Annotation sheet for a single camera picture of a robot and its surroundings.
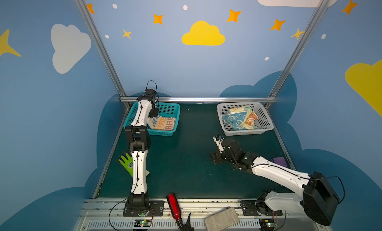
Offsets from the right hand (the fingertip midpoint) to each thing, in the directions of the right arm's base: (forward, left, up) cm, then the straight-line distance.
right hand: (217, 149), depth 85 cm
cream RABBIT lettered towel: (+24, +39, -8) cm, 46 cm away
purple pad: (-1, -40, -10) cm, 41 cm away
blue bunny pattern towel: (+26, -14, -4) cm, 30 cm away
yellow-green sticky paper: (-12, +41, -10) cm, 44 cm away
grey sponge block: (-34, -2, -7) cm, 35 cm away
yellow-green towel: (+35, -24, -2) cm, 42 cm away
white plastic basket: (+26, -35, -6) cm, 44 cm away
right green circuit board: (-33, -24, -12) cm, 43 cm away
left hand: (+26, +45, -2) cm, 52 cm away
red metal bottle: (-29, +22, -7) cm, 37 cm away
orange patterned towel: (+30, -28, -5) cm, 41 cm away
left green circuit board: (-37, +36, -10) cm, 53 cm away
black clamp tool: (-37, +15, -9) cm, 41 cm away
